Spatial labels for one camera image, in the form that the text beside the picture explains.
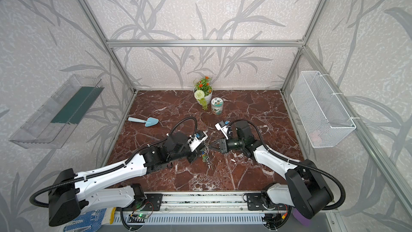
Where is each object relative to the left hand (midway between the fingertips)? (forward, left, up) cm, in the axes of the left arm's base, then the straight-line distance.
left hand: (206, 141), depth 75 cm
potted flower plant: (+35, +4, -4) cm, 36 cm away
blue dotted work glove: (-30, +49, -17) cm, 60 cm away
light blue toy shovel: (+22, +38, -18) cm, 47 cm away
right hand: (+1, -2, -2) cm, 3 cm away
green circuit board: (-29, +30, -19) cm, 45 cm away
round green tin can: (+31, -5, -10) cm, 33 cm away
